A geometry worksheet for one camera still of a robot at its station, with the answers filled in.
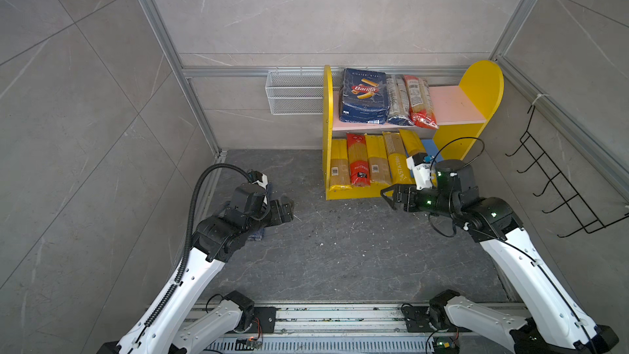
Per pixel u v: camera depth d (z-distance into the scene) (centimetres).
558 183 68
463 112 76
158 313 38
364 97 72
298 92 101
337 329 73
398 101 74
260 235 88
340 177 88
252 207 50
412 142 101
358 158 93
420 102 72
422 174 59
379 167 92
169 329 37
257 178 60
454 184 46
